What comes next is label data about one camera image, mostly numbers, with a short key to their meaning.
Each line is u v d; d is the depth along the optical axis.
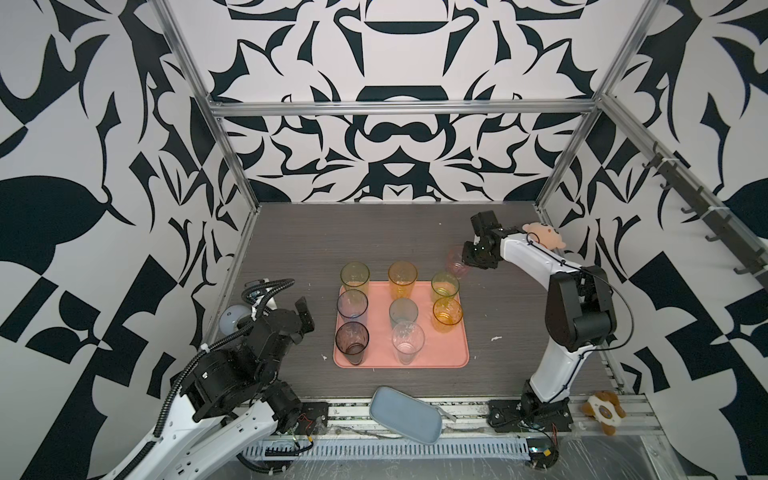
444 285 0.93
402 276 0.87
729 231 0.55
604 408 0.74
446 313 0.88
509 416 0.75
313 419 0.73
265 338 0.45
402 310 0.87
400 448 0.71
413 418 0.72
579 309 0.50
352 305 0.83
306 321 0.61
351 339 0.80
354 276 0.85
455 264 0.96
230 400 0.42
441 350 0.85
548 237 1.02
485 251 0.72
